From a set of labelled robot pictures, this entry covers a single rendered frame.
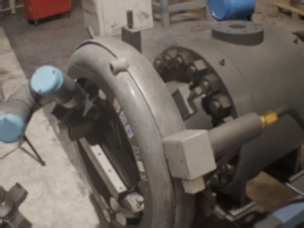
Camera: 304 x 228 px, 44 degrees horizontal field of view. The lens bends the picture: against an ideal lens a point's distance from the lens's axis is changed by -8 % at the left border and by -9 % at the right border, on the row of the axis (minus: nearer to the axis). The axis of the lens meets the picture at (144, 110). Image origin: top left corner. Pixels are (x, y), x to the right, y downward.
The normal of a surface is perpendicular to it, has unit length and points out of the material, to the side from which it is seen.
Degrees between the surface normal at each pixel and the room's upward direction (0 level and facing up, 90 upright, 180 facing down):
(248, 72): 40
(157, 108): 48
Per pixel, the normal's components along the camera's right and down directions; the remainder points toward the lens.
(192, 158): 0.44, -0.04
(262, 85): 0.35, -0.30
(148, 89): 0.25, -0.48
